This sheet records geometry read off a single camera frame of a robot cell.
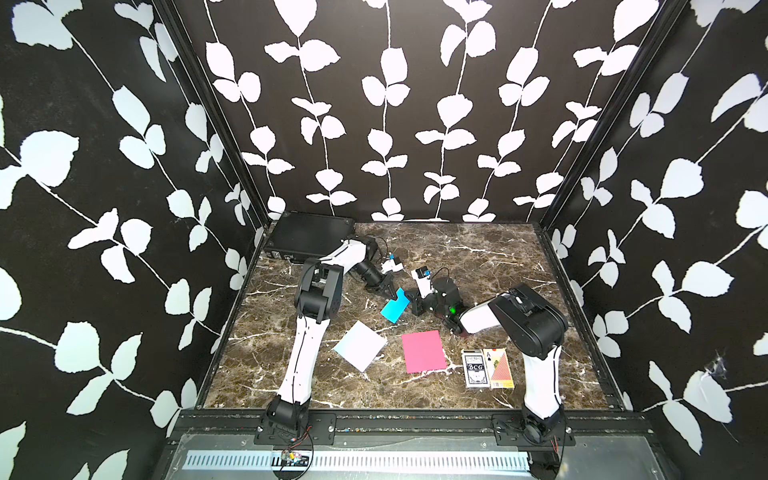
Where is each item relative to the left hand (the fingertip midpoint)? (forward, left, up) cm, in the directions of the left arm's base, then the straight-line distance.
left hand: (395, 292), depth 99 cm
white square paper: (-17, +11, -2) cm, 21 cm away
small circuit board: (-45, +27, -1) cm, 52 cm away
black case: (+29, +36, -2) cm, 46 cm away
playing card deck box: (-26, -22, 0) cm, 34 cm away
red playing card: (-26, -28, 0) cm, 38 cm away
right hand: (0, -3, +2) cm, 3 cm away
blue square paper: (-5, 0, -2) cm, 5 cm away
